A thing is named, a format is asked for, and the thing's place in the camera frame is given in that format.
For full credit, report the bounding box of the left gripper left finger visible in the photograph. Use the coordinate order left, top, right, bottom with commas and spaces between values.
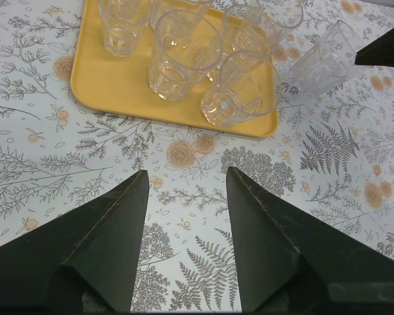
0, 170, 149, 312

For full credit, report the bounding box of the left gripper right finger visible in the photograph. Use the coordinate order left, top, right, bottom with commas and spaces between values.
226, 167, 394, 312

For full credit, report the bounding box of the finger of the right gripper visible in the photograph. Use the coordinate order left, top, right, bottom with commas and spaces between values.
355, 28, 394, 68

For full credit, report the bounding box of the clear glass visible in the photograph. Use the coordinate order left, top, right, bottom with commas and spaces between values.
98, 0, 152, 56
150, 0, 214, 29
221, 4, 278, 58
148, 9, 223, 100
200, 50, 282, 128
257, 0, 303, 41
292, 20, 368, 96

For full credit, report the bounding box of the yellow plastic tray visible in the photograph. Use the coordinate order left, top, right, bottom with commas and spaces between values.
70, 0, 280, 138

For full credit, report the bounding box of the floral patterned table mat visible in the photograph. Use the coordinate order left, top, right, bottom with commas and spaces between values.
0, 1, 394, 312

